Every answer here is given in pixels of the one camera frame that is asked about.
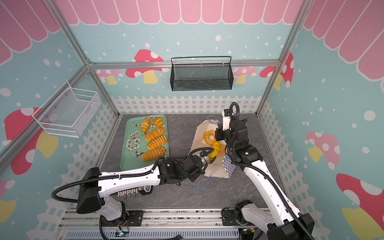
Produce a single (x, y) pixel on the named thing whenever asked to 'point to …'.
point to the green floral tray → (134, 143)
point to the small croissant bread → (145, 124)
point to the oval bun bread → (216, 145)
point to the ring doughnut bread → (206, 137)
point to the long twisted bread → (154, 134)
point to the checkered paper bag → (223, 166)
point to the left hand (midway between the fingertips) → (196, 167)
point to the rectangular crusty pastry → (153, 154)
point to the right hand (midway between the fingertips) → (218, 122)
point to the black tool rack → (144, 190)
